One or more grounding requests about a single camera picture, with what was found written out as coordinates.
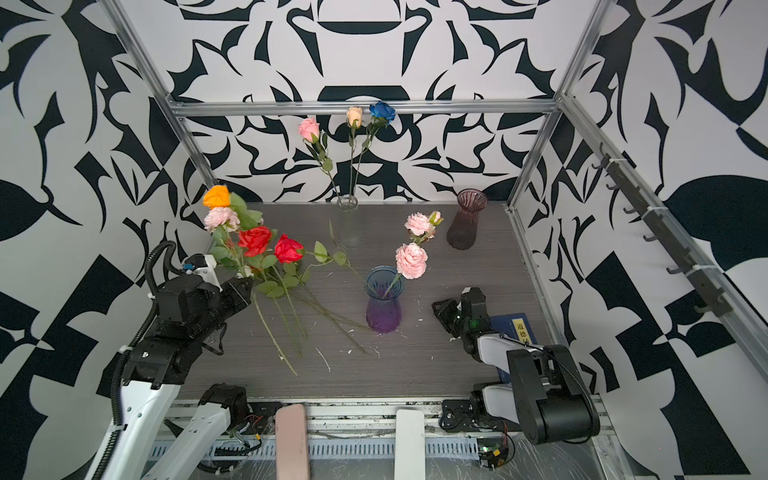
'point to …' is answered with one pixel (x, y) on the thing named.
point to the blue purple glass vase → (384, 287)
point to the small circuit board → (492, 458)
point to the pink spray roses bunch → (411, 258)
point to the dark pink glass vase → (463, 225)
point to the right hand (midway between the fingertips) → (436, 304)
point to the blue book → (515, 326)
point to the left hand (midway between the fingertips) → (250, 275)
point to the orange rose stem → (219, 196)
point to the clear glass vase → (347, 205)
